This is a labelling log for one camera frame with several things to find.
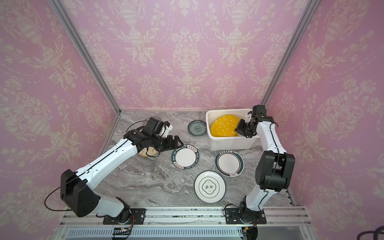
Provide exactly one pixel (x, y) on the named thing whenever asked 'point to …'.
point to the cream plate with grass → (151, 151)
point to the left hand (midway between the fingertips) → (178, 146)
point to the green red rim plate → (229, 163)
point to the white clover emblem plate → (210, 186)
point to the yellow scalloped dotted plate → (224, 126)
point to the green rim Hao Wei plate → (185, 157)
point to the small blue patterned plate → (197, 127)
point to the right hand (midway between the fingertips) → (237, 128)
